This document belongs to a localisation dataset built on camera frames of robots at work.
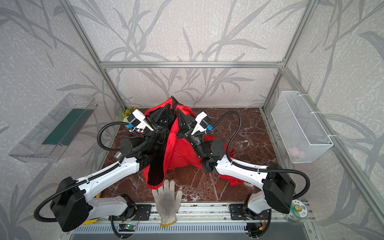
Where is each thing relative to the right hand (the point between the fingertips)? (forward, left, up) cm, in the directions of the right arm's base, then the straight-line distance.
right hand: (181, 105), depth 55 cm
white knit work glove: (-23, +11, -48) cm, 55 cm away
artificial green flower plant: (+25, +41, -32) cm, 58 cm away
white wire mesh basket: (-5, -50, -13) cm, 51 cm away
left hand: (-1, +4, +2) cm, 4 cm away
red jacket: (-7, +3, -25) cm, 26 cm away
